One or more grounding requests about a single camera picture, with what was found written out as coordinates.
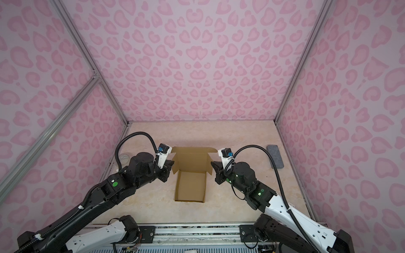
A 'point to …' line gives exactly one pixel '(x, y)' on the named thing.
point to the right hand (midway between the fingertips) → (211, 163)
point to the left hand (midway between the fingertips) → (173, 159)
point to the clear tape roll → (124, 159)
